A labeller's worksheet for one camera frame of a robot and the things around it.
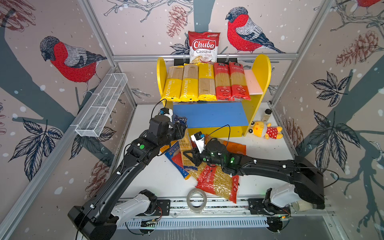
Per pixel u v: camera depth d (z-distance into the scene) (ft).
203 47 2.73
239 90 2.19
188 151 2.25
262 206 2.39
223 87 2.25
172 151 2.95
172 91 2.25
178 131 1.97
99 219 1.22
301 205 2.30
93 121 2.34
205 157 2.09
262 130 3.12
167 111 2.03
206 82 2.49
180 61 3.06
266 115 3.40
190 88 2.28
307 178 1.38
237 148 3.00
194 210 2.34
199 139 2.12
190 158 2.24
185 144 2.27
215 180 2.57
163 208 2.40
